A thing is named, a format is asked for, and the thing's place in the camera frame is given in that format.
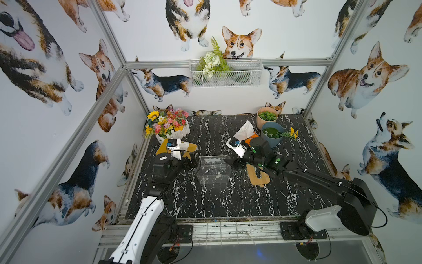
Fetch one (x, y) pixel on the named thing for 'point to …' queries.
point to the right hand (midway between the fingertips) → (233, 144)
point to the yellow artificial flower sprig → (290, 133)
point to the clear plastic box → (214, 169)
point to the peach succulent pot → (266, 114)
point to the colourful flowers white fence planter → (167, 123)
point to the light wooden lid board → (264, 179)
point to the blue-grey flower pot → (272, 132)
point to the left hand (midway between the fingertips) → (190, 147)
